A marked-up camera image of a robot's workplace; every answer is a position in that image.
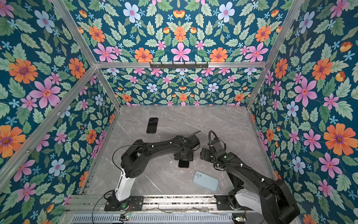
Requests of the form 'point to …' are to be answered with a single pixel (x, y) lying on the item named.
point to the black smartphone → (183, 163)
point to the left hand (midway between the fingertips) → (190, 158)
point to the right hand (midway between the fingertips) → (205, 154)
